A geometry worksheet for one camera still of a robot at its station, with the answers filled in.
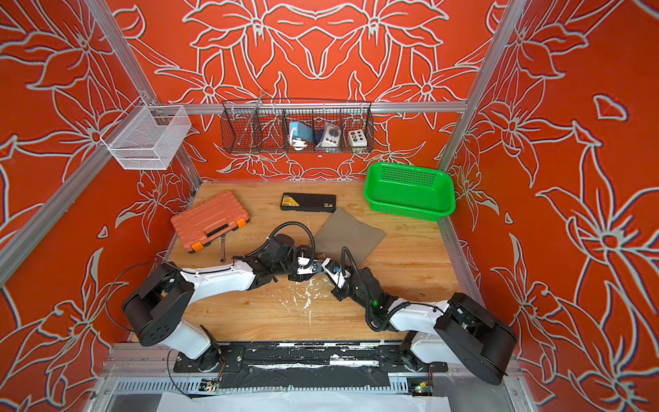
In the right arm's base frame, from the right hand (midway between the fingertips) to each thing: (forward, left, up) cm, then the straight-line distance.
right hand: (323, 269), depth 81 cm
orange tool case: (+20, +47, -3) cm, 52 cm away
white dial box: (+41, -2, +23) cm, 47 cm away
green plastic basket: (+45, -39, -10) cm, 60 cm away
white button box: (+43, -13, +20) cm, 49 cm away
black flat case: (+36, +8, -7) cm, 37 cm away
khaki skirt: (+21, -8, -8) cm, 24 cm away
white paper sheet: (-34, +5, -10) cm, 36 cm away
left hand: (+6, +3, -2) cm, 6 cm away
